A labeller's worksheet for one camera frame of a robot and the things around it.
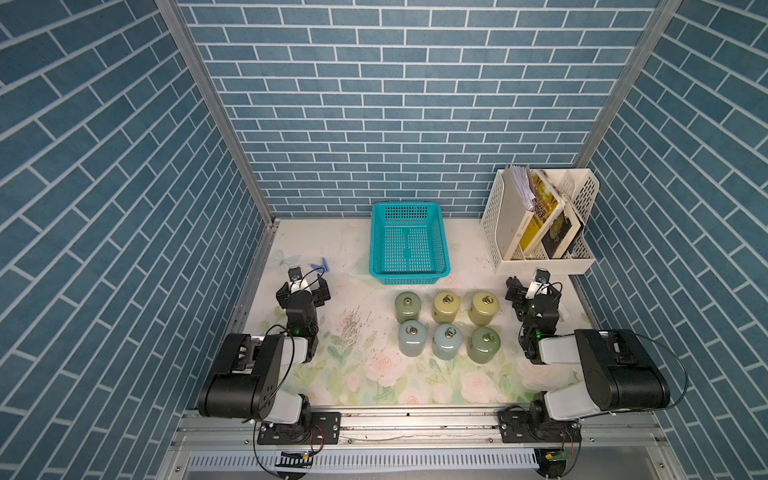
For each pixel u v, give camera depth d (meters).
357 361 0.85
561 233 0.98
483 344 0.80
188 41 0.74
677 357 0.69
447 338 0.80
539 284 0.76
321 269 1.04
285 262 1.08
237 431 0.75
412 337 0.81
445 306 0.87
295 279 0.75
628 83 0.83
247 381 0.44
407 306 0.87
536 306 0.72
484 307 0.87
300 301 0.74
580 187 1.05
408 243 1.12
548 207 0.93
